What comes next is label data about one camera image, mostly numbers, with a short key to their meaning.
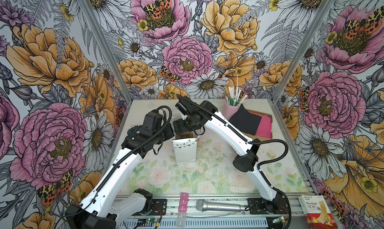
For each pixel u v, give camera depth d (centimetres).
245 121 103
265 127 102
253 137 94
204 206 72
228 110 105
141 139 54
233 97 105
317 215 70
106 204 39
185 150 75
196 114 54
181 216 70
